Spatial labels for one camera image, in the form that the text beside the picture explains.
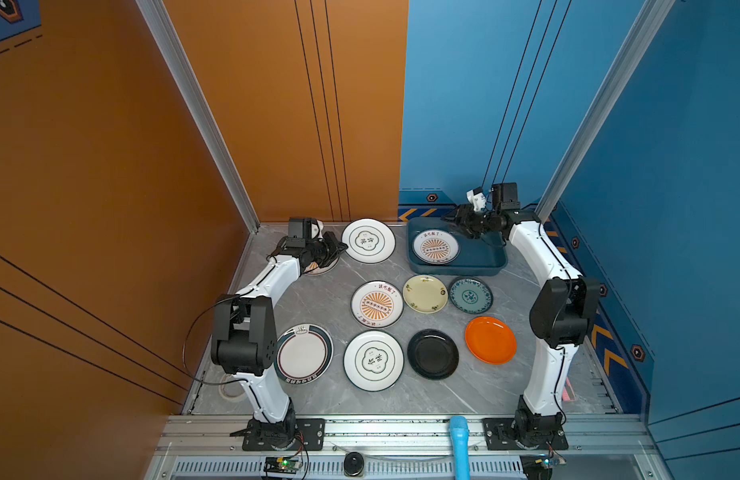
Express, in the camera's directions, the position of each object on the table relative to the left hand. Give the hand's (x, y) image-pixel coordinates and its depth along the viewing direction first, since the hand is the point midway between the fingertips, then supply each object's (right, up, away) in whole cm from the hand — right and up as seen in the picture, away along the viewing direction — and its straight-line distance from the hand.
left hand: (350, 242), depth 92 cm
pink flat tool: (+60, -41, -13) cm, 73 cm away
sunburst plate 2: (+30, -1, +20) cm, 36 cm away
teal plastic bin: (+45, -4, +18) cm, 49 cm away
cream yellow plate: (+25, -17, +8) cm, 31 cm away
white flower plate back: (+6, 0, +3) cm, 7 cm away
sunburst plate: (-9, -8, -11) cm, 16 cm away
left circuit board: (-14, -54, -21) cm, 60 cm away
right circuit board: (+49, -53, -22) cm, 75 cm away
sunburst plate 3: (+8, -20, +5) cm, 22 cm away
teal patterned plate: (+40, -18, +8) cm, 44 cm away
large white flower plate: (+7, -34, -7) cm, 36 cm away
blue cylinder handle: (+29, -48, -21) cm, 60 cm away
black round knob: (+4, -47, -30) cm, 56 cm away
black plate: (+25, -33, -5) cm, 42 cm away
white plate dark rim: (-13, -33, -4) cm, 36 cm away
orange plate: (+42, -29, -6) cm, 51 cm away
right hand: (+29, +6, -2) cm, 30 cm away
